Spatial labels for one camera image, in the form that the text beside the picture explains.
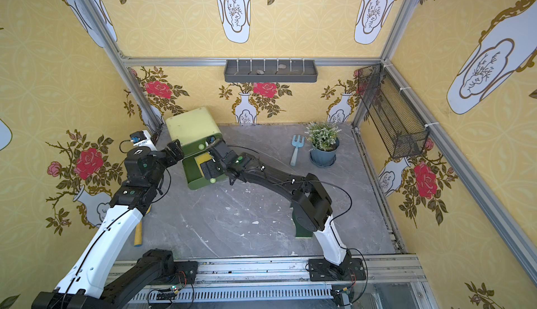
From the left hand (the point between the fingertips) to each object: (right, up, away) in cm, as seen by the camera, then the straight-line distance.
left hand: (171, 144), depth 75 cm
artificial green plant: (+59, +4, +17) cm, 61 cm away
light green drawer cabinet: (+3, +6, +16) cm, 17 cm away
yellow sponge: (+5, -7, +17) cm, 19 cm away
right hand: (+12, -10, +8) cm, 17 cm away
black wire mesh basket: (+89, +4, +7) cm, 89 cm away
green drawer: (+7, -1, +12) cm, 14 cm away
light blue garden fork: (+49, 0, +35) cm, 60 cm away
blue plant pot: (+61, -7, +25) cm, 67 cm away
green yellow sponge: (+47, -33, +5) cm, 58 cm away
